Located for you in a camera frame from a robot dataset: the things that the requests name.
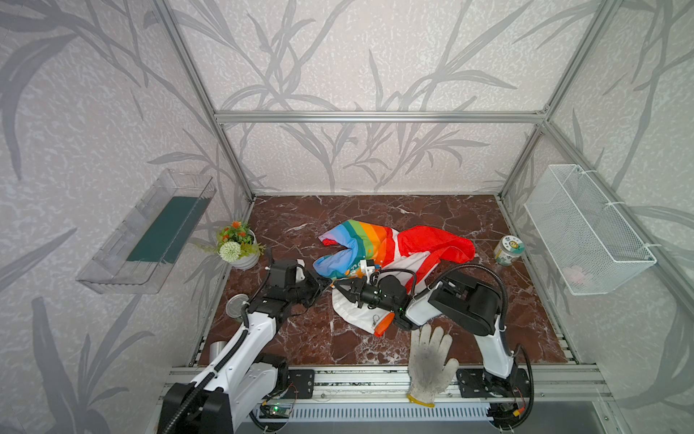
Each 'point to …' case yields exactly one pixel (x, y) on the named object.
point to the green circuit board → (275, 410)
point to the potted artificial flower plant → (239, 245)
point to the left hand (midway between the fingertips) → (337, 272)
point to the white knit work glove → (428, 369)
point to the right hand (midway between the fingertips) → (334, 277)
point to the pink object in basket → (574, 274)
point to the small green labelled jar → (510, 248)
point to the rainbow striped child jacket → (374, 250)
